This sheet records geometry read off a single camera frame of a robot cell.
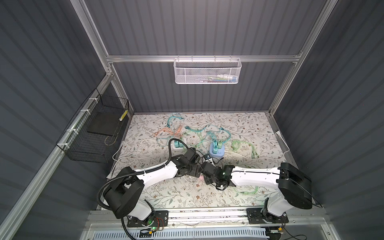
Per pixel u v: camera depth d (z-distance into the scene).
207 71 1.24
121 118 0.80
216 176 0.63
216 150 0.92
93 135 0.73
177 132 1.07
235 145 1.02
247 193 0.81
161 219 0.72
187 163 0.67
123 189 0.48
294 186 0.47
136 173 0.47
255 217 0.72
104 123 0.74
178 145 0.95
